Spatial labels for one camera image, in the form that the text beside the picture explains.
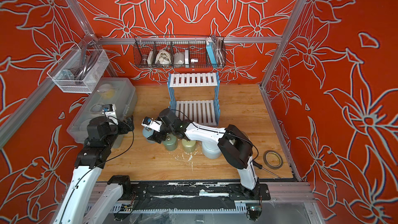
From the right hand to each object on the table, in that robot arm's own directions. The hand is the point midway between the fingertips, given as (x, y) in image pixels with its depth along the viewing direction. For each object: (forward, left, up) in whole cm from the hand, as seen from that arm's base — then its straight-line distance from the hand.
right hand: (147, 130), depth 78 cm
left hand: (+2, +10, +9) cm, 14 cm away
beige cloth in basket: (+39, -5, +17) cm, 43 cm away
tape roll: (-12, -64, -15) cm, 67 cm away
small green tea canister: (-3, -12, -8) cm, 14 cm away
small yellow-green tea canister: (-5, -21, -9) cm, 24 cm away
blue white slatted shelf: (+21, -32, -13) cm, 40 cm away
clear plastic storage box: (+22, +19, +5) cm, 29 cm away
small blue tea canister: (-1, 0, 0) cm, 1 cm away
